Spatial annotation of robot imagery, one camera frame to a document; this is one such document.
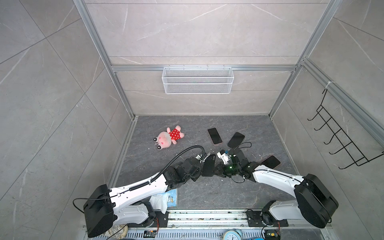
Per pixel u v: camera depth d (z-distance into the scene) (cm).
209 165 87
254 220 73
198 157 68
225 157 80
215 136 107
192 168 57
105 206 40
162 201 73
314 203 42
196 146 58
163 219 73
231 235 66
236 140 104
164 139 97
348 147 60
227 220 75
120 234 67
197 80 101
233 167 71
